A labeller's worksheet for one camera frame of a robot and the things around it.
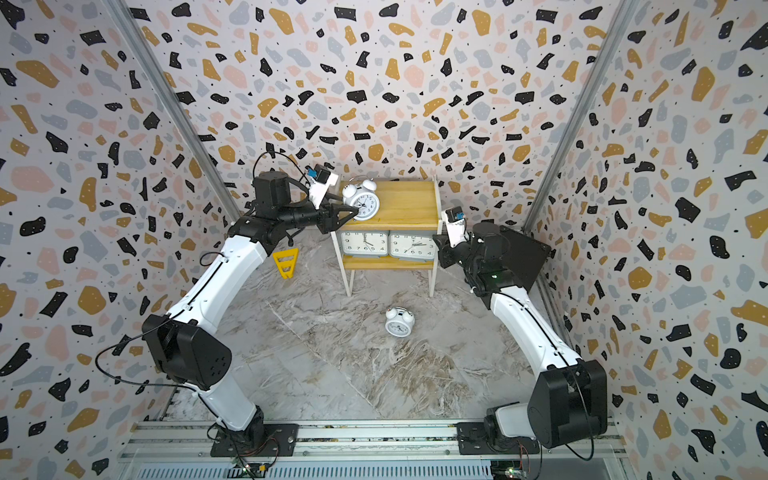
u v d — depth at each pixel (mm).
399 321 872
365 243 894
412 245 880
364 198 737
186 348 447
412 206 794
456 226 686
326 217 664
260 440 706
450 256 719
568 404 406
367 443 750
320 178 633
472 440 732
